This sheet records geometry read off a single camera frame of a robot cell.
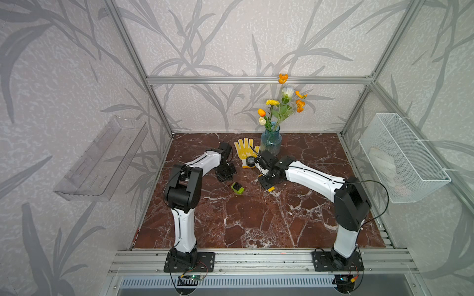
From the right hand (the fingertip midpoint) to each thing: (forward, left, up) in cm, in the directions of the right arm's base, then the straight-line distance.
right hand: (264, 180), depth 89 cm
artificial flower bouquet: (+30, -9, +18) cm, 36 cm away
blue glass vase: (+26, -5, +1) cm, 27 cm away
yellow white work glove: (+28, +10, -10) cm, 31 cm away
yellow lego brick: (-5, -3, +1) cm, 6 cm away
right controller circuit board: (-39, -31, -13) cm, 52 cm away
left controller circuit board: (-38, +27, -7) cm, 47 cm away
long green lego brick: (-2, +13, -3) cm, 14 cm away
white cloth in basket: (-1, -50, +14) cm, 52 cm away
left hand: (+6, +15, -6) cm, 17 cm away
